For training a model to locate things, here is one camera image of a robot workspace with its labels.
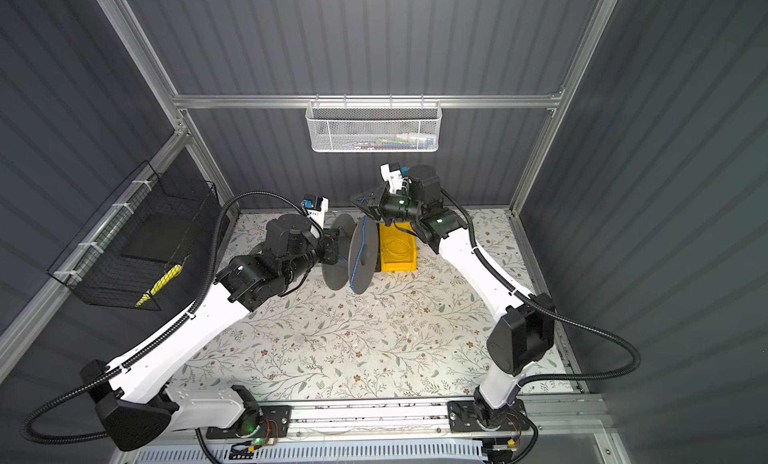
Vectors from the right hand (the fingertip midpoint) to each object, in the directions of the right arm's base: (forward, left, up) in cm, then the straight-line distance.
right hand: (353, 201), depth 69 cm
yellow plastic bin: (+6, -7, -34) cm, 36 cm away
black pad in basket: (-3, +50, -9) cm, 50 cm away
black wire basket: (-16, +55, -4) cm, 57 cm away
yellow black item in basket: (-13, +44, -11) cm, 48 cm away
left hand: (-5, +3, -5) cm, 8 cm away
